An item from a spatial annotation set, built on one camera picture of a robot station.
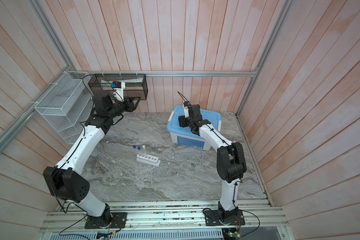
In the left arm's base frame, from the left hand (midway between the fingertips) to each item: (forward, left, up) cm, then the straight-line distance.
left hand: (139, 100), depth 76 cm
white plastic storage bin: (-7, -33, -31) cm, 46 cm away
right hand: (+6, -24, -19) cm, 32 cm away
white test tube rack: (-17, -2, -33) cm, 37 cm away
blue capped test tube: (-15, +4, -21) cm, 26 cm away
